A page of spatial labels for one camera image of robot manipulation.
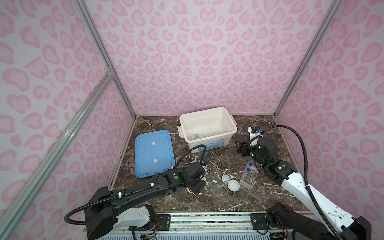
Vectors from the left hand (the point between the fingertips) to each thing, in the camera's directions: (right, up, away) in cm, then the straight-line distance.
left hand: (199, 176), depth 78 cm
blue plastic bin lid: (-30, +8, +23) cm, 39 cm away
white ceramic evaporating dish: (+19, -7, +6) cm, 21 cm away
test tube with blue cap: (+24, +4, -3) cm, 25 cm away
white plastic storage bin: (+10, +25, +32) cm, 42 cm away
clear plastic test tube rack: (+30, -3, +10) cm, 31 cm away
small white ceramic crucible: (+15, -4, +8) cm, 18 cm away
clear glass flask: (-2, +19, +20) cm, 28 cm away
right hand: (+21, +20, -2) cm, 29 cm away
